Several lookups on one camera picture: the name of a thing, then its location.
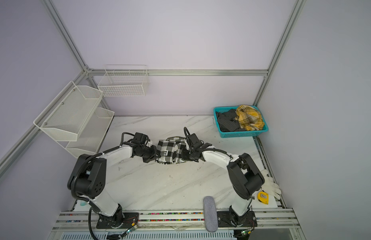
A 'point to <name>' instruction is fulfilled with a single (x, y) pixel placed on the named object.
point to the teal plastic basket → (237, 133)
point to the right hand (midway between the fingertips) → (181, 155)
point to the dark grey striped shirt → (226, 122)
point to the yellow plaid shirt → (249, 118)
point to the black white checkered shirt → (171, 150)
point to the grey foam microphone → (211, 218)
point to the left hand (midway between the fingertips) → (160, 156)
